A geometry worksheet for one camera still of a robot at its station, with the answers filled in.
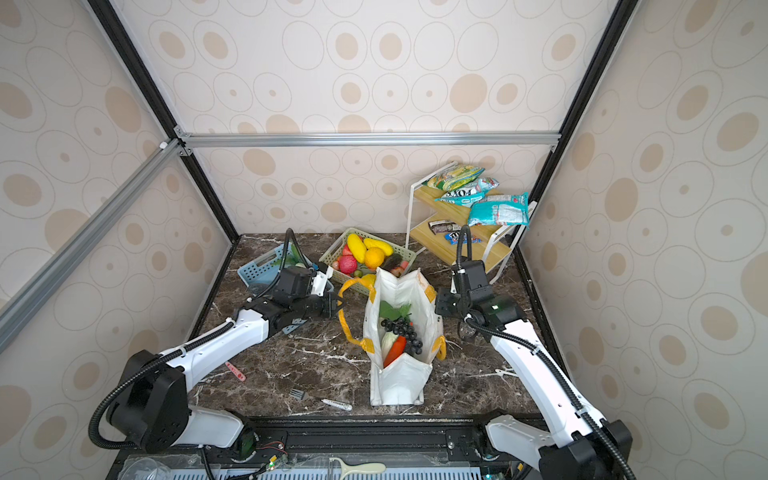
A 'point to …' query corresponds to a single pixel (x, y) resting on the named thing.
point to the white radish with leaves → (387, 341)
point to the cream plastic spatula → (363, 467)
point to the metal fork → (299, 394)
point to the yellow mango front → (357, 247)
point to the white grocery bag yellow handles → (403, 381)
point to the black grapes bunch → (401, 327)
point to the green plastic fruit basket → (362, 280)
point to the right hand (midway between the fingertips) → (443, 297)
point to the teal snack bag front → (508, 209)
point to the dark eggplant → (392, 261)
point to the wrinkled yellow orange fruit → (374, 257)
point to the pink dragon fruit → (348, 263)
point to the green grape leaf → (386, 311)
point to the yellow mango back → (370, 243)
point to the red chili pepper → (395, 351)
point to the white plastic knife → (337, 404)
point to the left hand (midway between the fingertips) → (353, 299)
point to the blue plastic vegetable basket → (265, 272)
